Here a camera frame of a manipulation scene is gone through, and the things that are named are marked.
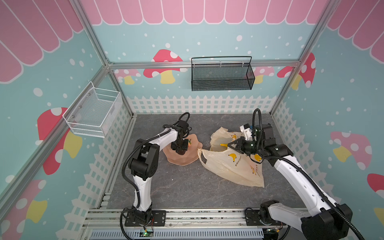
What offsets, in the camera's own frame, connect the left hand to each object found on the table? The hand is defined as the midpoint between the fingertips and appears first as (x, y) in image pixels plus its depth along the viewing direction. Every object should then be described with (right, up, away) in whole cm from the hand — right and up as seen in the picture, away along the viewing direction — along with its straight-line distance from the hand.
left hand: (182, 150), depth 97 cm
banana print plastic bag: (+26, -2, -23) cm, 34 cm away
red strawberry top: (+5, +5, +1) cm, 7 cm away
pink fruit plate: (+6, -3, +1) cm, 7 cm away
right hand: (+25, +6, -22) cm, 34 cm away
